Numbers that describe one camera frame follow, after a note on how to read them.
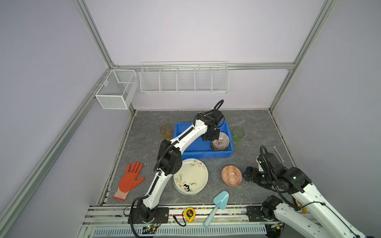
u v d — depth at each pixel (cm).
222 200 77
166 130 102
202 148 94
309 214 47
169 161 56
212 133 77
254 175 64
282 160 93
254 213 74
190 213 73
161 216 73
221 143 93
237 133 97
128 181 85
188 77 99
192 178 83
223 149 91
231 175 86
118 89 101
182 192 79
